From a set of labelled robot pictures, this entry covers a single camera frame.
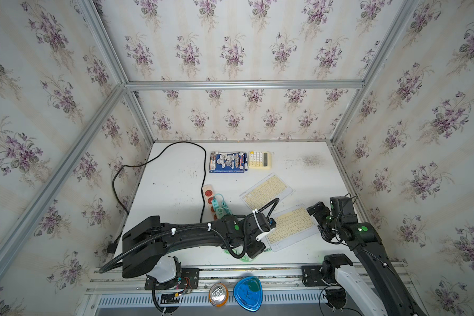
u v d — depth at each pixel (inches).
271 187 39.0
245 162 42.5
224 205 35.4
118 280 29.1
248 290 24.9
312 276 28.9
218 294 24.1
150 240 15.6
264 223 23.2
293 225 33.9
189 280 28.2
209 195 36.9
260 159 42.7
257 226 22.7
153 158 43.7
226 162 42.3
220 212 32.4
